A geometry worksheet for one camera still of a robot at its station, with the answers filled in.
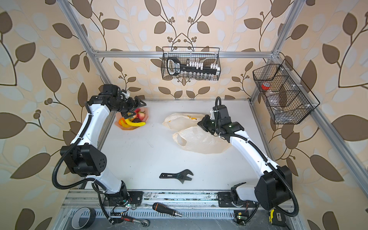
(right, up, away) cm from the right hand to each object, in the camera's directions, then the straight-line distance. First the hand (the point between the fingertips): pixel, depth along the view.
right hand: (196, 123), depth 80 cm
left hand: (-33, +10, +1) cm, 35 cm away
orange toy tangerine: (-50, 0, +17) cm, 53 cm away
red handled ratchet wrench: (-25, -47, -13) cm, 55 cm away
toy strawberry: (-40, +4, +25) cm, 47 cm away
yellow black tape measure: (+37, -44, -13) cm, 59 cm away
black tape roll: (-58, -44, -13) cm, 74 cm away
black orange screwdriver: (-17, -42, -9) cm, 46 cm away
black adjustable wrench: (-8, -31, +3) cm, 32 cm away
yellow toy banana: (-42, -2, +19) cm, 46 cm away
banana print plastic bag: (-4, -7, -4) cm, 9 cm away
